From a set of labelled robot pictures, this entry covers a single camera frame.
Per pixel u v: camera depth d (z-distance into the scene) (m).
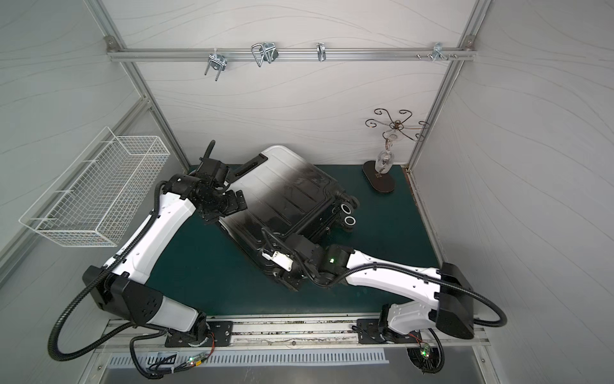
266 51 0.77
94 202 0.69
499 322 0.40
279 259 0.62
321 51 0.78
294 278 0.62
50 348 0.34
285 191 0.80
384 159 0.94
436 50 0.77
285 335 0.75
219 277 0.90
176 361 0.70
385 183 1.12
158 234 0.46
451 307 0.39
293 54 0.79
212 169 0.60
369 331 0.69
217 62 0.78
